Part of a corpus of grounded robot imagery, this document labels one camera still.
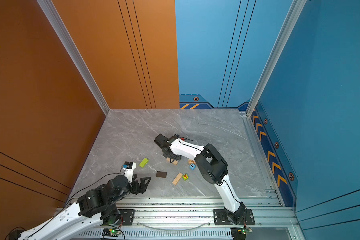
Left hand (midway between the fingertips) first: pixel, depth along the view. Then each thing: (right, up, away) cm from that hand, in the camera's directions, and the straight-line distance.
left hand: (145, 177), depth 76 cm
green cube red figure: (+21, -3, +9) cm, 23 cm away
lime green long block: (-5, +4, +15) cm, 16 cm away
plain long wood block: (+15, +4, +14) cm, 20 cm away
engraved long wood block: (+16, -4, +9) cm, 19 cm away
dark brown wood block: (+7, -2, +12) cm, 14 cm away
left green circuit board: (-15, -25, -5) cm, 29 cm away
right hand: (+11, +7, +19) cm, 23 cm away
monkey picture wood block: (+24, +4, +15) cm, 29 cm away
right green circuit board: (+47, -25, -5) cm, 53 cm away
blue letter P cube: (+25, +2, +13) cm, 28 cm away
